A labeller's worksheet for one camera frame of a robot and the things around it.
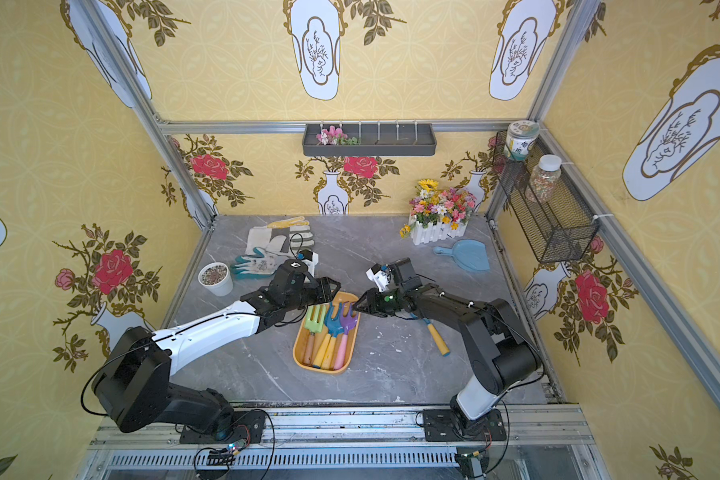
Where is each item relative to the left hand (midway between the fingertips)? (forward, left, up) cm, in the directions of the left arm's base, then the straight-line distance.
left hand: (327, 282), depth 86 cm
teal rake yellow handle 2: (-16, -33, -11) cm, 38 cm away
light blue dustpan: (+18, -49, -11) cm, 53 cm away
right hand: (-4, -10, -5) cm, 12 cm away
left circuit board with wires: (-39, +24, -15) cm, 49 cm away
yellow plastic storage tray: (-12, +7, -8) cm, 16 cm away
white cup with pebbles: (+7, +37, -7) cm, 38 cm away
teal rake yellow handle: (-18, -1, -11) cm, 21 cm away
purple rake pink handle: (-8, -5, -9) cm, 13 cm away
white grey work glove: (+29, +18, -12) cm, 36 cm away
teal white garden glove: (+16, +26, -14) cm, 34 cm away
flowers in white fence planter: (+24, -36, +3) cm, 43 cm away
